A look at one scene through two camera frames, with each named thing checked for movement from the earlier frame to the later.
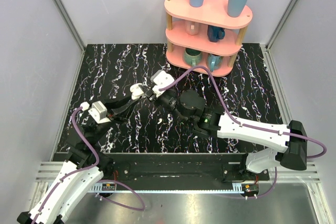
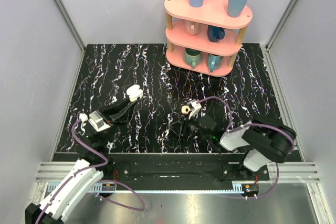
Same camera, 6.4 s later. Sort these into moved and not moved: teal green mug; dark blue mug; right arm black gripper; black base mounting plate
Moved: right arm black gripper
Not moved: teal green mug; dark blue mug; black base mounting plate
